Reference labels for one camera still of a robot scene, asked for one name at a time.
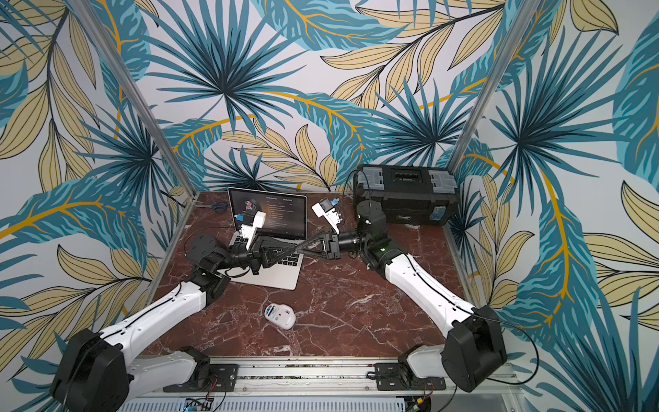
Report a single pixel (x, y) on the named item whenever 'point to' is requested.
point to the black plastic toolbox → (410, 194)
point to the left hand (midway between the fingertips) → (293, 254)
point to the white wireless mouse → (281, 315)
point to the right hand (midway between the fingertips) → (299, 251)
